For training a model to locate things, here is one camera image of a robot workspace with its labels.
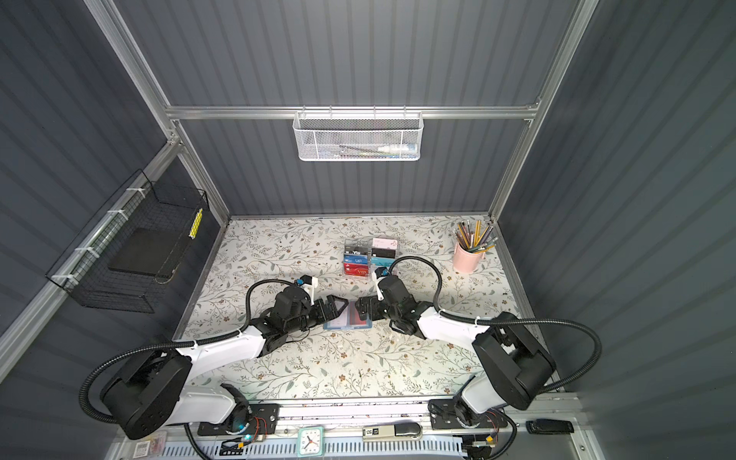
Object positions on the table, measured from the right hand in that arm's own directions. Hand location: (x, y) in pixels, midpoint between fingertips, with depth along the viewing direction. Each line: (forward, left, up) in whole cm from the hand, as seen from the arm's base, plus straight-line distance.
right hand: (370, 303), depth 88 cm
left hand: (-2, +9, +2) cm, 9 cm away
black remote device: (-32, -44, -2) cm, 54 cm away
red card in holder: (-2, +5, -6) cm, 8 cm away
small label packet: (-36, +52, -4) cm, 64 cm away
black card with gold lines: (+19, -4, +1) cm, 20 cm away
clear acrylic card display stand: (+30, +2, -6) cm, 31 cm away
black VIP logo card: (+20, +5, +2) cm, 21 cm away
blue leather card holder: (-5, +1, -5) cm, 7 cm away
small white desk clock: (-35, +14, -4) cm, 38 cm away
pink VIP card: (+22, -4, +4) cm, 22 cm away
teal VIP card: (+16, -4, -1) cm, 17 cm away
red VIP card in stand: (+14, +5, -2) cm, 15 cm away
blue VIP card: (+17, +6, 0) cm, 18 cm away
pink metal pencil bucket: (+17, -33, -2) cm, 37 cm away
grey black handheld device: (-33, -6, -2) cm, 34 cm away
